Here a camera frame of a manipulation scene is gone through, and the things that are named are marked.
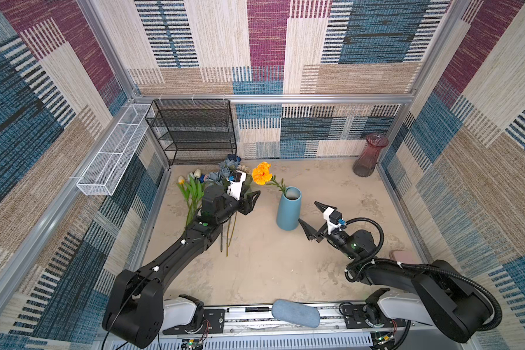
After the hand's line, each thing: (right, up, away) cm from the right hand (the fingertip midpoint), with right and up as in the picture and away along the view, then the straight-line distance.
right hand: (307, 211), depth 78 cm
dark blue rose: (-31, +23, +38) cm, 54 cm away
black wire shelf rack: (-51, +35, +33) cm, 70 cm away
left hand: (-18, +9, +1) cm, 20 cm away
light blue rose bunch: (-33, +17, +25) cm, 45 cm away
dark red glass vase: (+37, +20, +38) cm, 56 cm away
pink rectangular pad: (+41, -20, +11) cm, 46 cm away
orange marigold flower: (-16, +13, -7) cm, 22 cm away
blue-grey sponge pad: (-4, -33, -5) cm, 33 cm away
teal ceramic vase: (-6, 0, +5) cm, 8 cm away
